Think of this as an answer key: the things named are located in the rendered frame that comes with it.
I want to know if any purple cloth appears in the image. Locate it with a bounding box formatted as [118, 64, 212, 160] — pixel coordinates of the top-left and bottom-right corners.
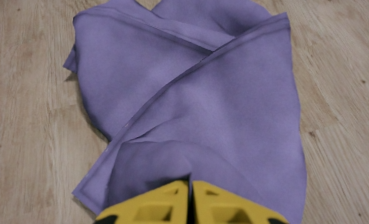
[63, 0, 307, 224]

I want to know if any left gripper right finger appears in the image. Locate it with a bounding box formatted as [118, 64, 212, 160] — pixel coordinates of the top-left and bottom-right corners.
[192, 181, 290, 224]

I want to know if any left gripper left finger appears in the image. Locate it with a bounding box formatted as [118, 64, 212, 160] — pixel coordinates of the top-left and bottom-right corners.
[96, 181, 188, 224]

